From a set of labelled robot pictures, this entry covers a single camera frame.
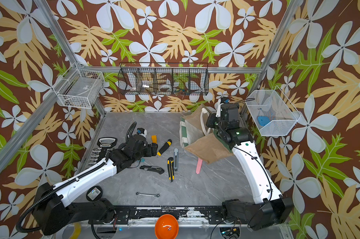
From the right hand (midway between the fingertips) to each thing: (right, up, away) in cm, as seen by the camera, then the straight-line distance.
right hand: (209, 114), depth 74 cm
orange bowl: (-21, -55, -4) cm, 59 cm away
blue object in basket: (+31, -2, +6) cm, 32 cm away
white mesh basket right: (+36, +2, +8) cm, 37 cm away
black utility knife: (-30, -32, +14) cm, 46 cm away
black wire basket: (-25, +26, +23) cm, 43 cm away
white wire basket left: (-73, +17, +11) cm, 76 cm away
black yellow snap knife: (-24, -18, +27) cm, 40 cm away
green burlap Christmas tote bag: (-5, -13, -2) cm, 14 cm away
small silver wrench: (-28, -44, +6) cm, 52 cm away
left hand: (-30, -16, +7) cm, 35 cm away
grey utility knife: (-17, -27, +19) cm, 37 cm away
